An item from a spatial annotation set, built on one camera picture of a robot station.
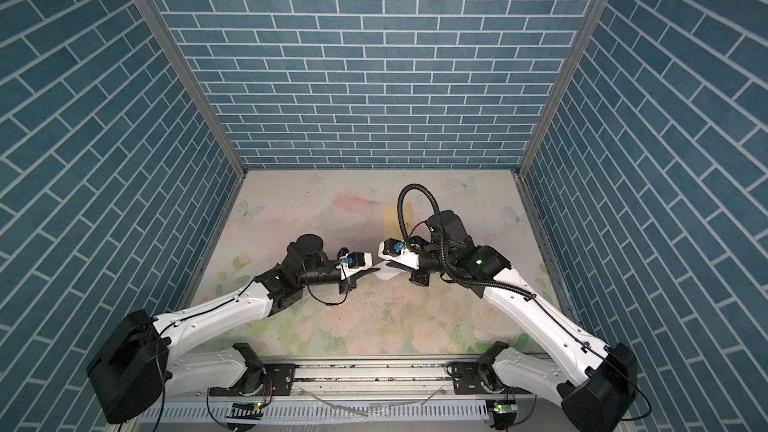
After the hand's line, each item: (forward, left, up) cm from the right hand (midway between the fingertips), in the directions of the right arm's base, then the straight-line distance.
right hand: (389, 254), depth 71 cm
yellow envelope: (+25, +3, -22) cm, 34 cm away
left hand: (-1, +3, -5) cm, 6 cm away
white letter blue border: (-2, +1, -4) cm, 5 cm away
